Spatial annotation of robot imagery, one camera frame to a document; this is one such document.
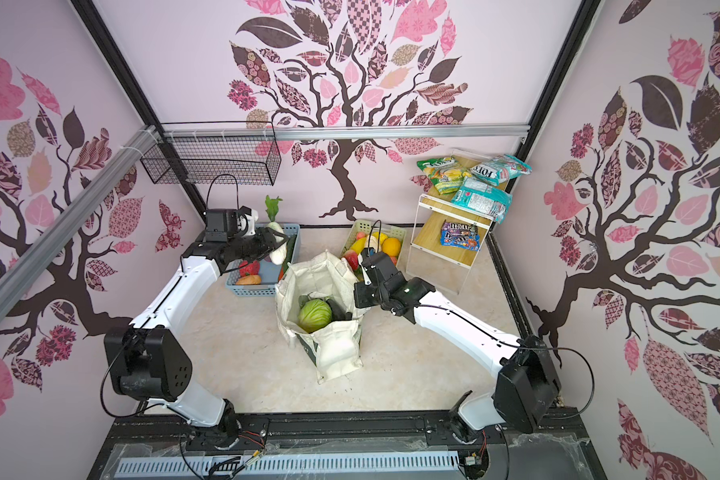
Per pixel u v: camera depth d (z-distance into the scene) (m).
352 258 0.81
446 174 0.85
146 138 0.83
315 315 0.83
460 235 0.95
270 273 1.04
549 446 0.71
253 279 0.98
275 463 0.70
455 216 0.78
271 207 0.87
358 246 1.07
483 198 0.77
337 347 0.73
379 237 1.10
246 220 0.71
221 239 0.65
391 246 1.07
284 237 0.83
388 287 0.59
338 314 0.88
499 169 0.82
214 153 0.95
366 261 0.62
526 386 0.41
